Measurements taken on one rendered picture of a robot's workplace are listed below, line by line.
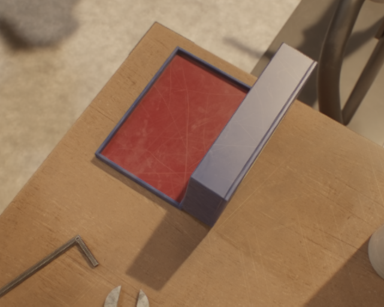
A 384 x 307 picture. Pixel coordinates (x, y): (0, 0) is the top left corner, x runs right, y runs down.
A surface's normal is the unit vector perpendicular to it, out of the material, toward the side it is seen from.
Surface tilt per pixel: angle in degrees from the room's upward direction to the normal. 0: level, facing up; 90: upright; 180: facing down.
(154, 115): 0
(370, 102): 0
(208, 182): 6
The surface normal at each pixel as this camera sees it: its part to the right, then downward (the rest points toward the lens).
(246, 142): 0.08, -0.34
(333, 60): -0.04, 0.31
